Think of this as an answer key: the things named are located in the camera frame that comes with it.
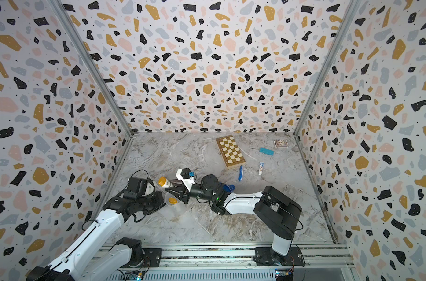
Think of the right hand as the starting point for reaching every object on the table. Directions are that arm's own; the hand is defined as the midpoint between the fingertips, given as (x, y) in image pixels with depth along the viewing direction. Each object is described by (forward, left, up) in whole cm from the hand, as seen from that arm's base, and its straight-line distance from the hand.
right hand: (169, 186), depth 70 cm
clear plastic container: (0, +3, -12) cm, 13 cm away
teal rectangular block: (+40, -47, -25) cm, 66 cm away
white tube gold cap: (0, +2, +3) cm, 4 cm away
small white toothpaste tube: (+28, -43, -24) cm, 57 cm away
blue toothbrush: (+22, -30, -24) cm, 45 cm away
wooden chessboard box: (+36, -24, -22) cm, 48 cm away
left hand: (0, +3, -14) cm, 14 cm away
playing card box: (+46, -58, -24) cm, 78 cm away
